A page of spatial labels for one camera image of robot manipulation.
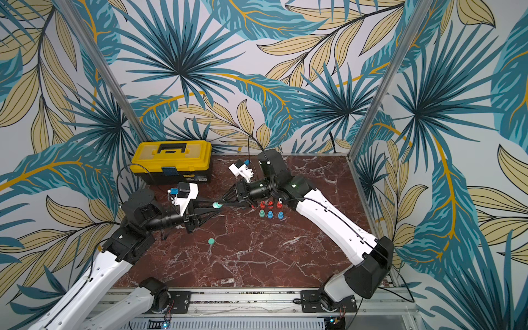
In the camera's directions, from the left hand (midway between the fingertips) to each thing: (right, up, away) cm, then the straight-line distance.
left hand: (217, 210), depth 61 cm
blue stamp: (+16, -8, +34) cm, 38 cm away
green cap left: (-9, -18, +27) cm, 34 cm away
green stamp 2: (+13, -7, +34) cm, 37 cm away
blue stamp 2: (+21, -8, +34) cm, 41 cm away
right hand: (+1, +2, -1) cm, 3 cm away
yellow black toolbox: (-32, +16, +34) cm, 50 cm away
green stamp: (0, +2, -2) cm, 3 cm away
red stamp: (+21, -4, +37) cm, 43 cm away
